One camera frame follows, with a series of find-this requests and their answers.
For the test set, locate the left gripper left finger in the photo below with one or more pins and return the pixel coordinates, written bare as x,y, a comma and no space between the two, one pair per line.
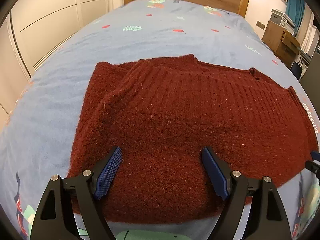
54,217

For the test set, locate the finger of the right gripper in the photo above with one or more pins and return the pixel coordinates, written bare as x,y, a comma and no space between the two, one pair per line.
315,156
313,168

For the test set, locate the dark red knit sweater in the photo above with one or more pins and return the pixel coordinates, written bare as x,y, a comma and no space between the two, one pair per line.
162,112

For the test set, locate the grey desk chair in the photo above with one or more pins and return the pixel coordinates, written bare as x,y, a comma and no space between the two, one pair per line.
310,81

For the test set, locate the wooden bedside cabinet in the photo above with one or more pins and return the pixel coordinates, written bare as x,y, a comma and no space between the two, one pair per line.
283,44

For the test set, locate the grey storage box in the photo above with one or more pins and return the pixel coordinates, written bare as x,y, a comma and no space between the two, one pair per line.
283,20

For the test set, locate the teal curtain right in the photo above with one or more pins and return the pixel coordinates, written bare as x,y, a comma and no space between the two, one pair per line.
295,11

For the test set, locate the cream sliding wardrobe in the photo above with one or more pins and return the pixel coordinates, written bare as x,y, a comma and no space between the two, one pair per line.
31,32

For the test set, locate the wall socket plate right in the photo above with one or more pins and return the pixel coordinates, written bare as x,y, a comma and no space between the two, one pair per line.
260,25

